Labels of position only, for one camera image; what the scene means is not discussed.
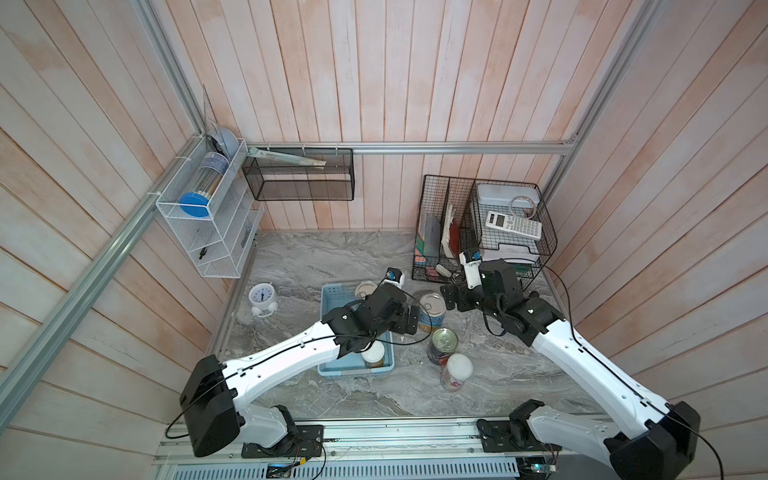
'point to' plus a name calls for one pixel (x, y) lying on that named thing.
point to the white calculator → (515, 225)
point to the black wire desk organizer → (443, 198)
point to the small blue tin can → (432, 309)
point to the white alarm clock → (263, 299)
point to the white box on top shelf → (504, 194)
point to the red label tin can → (444, 342)
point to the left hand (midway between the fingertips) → (401, 312)
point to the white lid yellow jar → (374, 355)
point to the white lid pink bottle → (458, 369)
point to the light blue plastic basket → (333, 297)
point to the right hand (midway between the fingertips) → (454, 282)
